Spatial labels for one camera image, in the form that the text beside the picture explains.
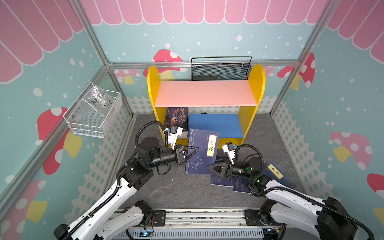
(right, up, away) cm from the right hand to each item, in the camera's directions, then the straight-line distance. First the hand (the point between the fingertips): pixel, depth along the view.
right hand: (208, 168), depth 63 cm
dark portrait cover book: (-17, +24, +28) cm, 41 cm away
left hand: (-4, +7, -3) cm, 9 cm away
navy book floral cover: (+7, -13, +22) cm, 27 cm away
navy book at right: (+40, -9, +24) cm, 48 cm away
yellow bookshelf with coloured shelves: (+18, +35, +57) cm, 69 cm away
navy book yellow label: (0, +11, -2) cm, 11 cm away
